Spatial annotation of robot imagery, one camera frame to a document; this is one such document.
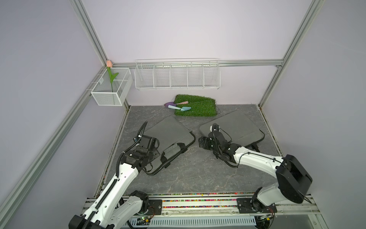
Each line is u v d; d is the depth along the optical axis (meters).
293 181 0.43
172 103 1.19
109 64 0.90
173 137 0.97
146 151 0.58
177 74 1.02
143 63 0.93
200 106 1.16
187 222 1.58
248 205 0.74
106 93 0.78
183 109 1.16
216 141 0.64
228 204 0.76
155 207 0.74
